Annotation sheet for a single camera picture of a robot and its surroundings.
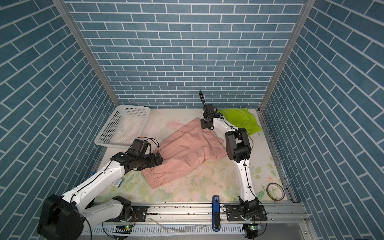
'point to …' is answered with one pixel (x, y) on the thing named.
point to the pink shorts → (189, 146)
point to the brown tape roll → (274, 199)
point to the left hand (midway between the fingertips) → (157, 161)
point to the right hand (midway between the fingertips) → (204, 122)
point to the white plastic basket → (126, 124)
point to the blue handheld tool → (216, 213)
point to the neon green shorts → (241, 118)
